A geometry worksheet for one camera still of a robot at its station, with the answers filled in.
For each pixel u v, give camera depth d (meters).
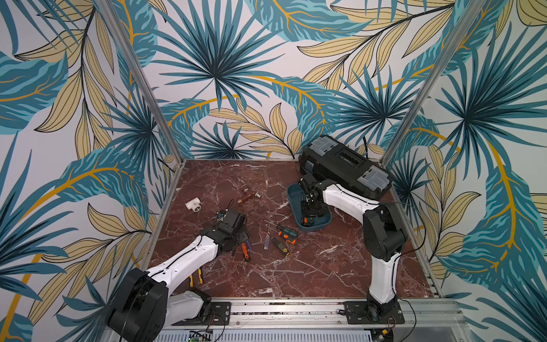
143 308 0.39
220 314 0.74
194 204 0.98
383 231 0.52
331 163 0.98
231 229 0.65
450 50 0.77
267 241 0.90
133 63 0.80
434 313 0.77
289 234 0.90
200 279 0.80
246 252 0.86
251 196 1.03
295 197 1.01
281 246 0.87
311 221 0.92
